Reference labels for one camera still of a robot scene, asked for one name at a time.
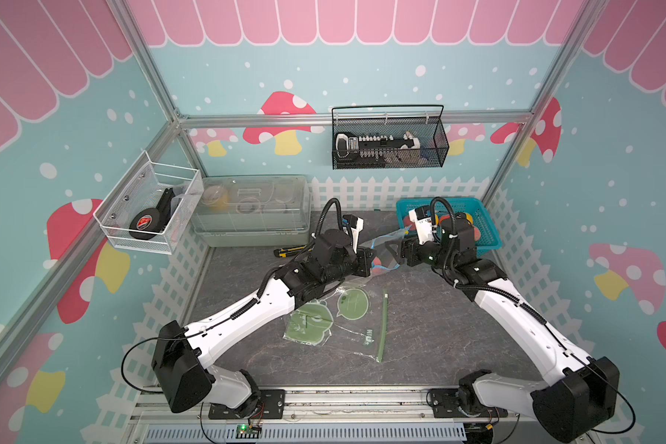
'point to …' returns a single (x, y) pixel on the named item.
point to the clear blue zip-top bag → (388, 252)
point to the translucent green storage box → (255, 211)
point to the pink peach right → (476, 234)
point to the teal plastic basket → (477, 208)
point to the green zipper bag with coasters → (351, 317)
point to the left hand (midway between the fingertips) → (376, 257)
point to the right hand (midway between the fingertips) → (396, 239)
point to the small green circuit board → (246, 431)
